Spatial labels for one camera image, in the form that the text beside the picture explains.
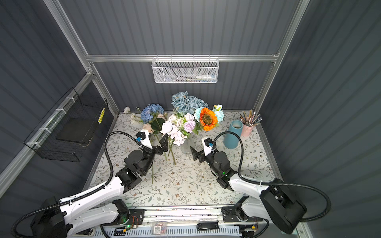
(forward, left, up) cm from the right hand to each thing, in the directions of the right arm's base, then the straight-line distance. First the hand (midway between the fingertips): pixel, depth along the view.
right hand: (200, 142), depth 79 cm
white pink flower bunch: (+1, +11, +12) cm, 16 cm away
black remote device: (-35, -3, -21) cm, 41 cm away
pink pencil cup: (+18, -32, -12) cm, 39 cm away
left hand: (-2, +20, +8) cm, 22 cm away
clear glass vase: (+6, +9, -16) cm, 19 cm away
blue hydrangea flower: (+28, +36, -6) cm, 46 cm away
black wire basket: (+4, +65, +11) cm, 66 cm away
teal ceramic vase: (+8, -20, -9) cm, 23 cm away
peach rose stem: (+20, +35, -12) cm, 41 cm away
